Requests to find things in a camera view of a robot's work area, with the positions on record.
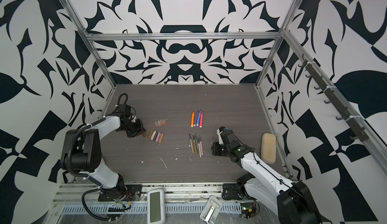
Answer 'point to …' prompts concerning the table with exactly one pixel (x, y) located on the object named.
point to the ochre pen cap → (150, 133)
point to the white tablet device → (155, 206)
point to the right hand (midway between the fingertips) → (212, 146)
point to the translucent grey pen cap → (159, 123)
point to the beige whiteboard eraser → (268, 148)
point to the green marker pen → (196, 144)
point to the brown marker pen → (213, 144)
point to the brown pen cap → (143, 134)
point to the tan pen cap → (161, 137)
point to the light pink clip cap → (153, 135)
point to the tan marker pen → (191, 137)
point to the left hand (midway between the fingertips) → (145, 128)
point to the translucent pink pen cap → (163, 122)
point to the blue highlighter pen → (198, 118)
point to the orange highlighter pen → (192, 119)
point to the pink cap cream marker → (199, 147)
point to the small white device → (211, 210)
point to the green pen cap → (155, 136)
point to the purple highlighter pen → (196, 118)
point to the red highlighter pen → (201, 120)
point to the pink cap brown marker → (194, 138)
